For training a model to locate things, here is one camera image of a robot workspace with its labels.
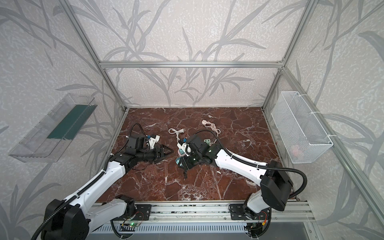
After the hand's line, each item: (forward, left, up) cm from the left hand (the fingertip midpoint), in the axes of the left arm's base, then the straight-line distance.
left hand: (172, 149), depth 77 cm
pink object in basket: (-2, -62, +3) cm, 62 cm away
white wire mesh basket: (-4, -58, +19) cm, 61 cm away
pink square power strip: (+5, -2, -15) cm, 15 cm away
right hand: (-4, -5, -3) cm, 7 cm away
